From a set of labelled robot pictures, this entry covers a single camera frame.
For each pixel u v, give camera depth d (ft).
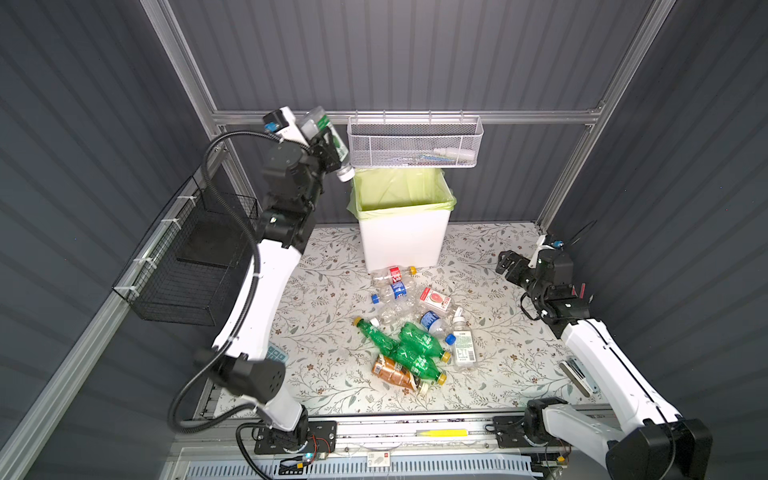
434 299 3.07
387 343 2.76
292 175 1.48
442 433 2.43
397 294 3.15
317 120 1.94
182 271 2.41
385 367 2.60
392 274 3.26
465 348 2.77
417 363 2.64
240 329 1.38
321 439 2.37
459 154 2.83
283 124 1.67
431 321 2.84
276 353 2.84
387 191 3.36
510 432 2.42
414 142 4.04
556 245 2.23
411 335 2.83
